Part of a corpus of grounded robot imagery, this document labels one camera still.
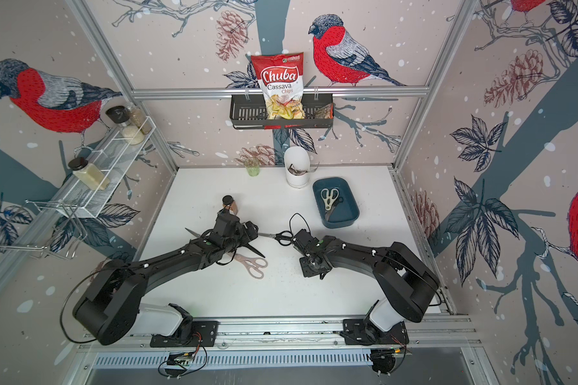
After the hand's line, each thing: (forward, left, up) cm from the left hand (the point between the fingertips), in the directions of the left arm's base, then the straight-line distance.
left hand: (255, 227), depth 90 cm
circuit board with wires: (-41, +20, -10) cm, 47 cm away
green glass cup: (+38, +6, -6) cm, 39 cm away
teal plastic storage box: (+14, -38, -11) cm, 42 cm away
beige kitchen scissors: (+20, -31, -7) cm, 37 cm away
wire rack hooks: (-16, +52, +14) cm, 56 cm away
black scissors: (0, -11, -8) cm, 13 cm away
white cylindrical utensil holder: (+34, -16, +1) cm, 37 cm away
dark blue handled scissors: (+1, +26, -9) cm, 27 cm away
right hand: (-12, -21, -9) cm, 26 cm away
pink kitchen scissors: (-12, 0, -8) cm, 14 cm away
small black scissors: (+12, -30, -8) cm, 34 cm away
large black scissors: (-5, +3, -8) cm, 9 cm away
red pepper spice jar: (+11, +12, 0) cm, 16 cm away
